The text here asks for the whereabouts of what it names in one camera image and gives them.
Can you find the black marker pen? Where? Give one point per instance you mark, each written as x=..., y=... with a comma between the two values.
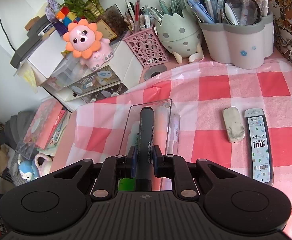
x=144, y=169

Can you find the purple pen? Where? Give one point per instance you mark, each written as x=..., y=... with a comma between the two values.
x=174, y=136

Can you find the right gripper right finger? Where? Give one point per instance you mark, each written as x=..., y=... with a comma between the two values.
x=176, y=169

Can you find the pink perforated pen holder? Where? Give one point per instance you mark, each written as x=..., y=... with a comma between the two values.
x=146, y=46

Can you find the clear plastic organizer box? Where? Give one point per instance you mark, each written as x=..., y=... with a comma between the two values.
x=134, y=115

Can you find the red white checkered tablecloth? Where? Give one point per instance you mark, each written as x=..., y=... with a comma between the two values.
x=200, y=92

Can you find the pink highlighter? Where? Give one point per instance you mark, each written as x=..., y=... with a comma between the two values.
x=161, y=118

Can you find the white drawer organizer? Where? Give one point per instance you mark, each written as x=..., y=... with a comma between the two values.
x=75, y=85

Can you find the magnifying glass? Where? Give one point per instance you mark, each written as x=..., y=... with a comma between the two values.
x=241, y=12

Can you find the green highlighter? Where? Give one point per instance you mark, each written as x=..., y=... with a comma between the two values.
x=126, y=183

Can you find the white eraser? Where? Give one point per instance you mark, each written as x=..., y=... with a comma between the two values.
x=233, y=124

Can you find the black box on organizer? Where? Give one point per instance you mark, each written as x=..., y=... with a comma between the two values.
x=39, y=28

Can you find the egg shaped pen holder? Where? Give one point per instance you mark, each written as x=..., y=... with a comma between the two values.
x=181, y=35

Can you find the rubiks cube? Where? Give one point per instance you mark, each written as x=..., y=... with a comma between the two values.
x=64, y=17

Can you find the pink lion toy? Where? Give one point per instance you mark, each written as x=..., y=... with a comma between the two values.
x=87, y=44

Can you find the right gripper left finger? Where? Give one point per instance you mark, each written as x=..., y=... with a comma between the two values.
x=110, y=172

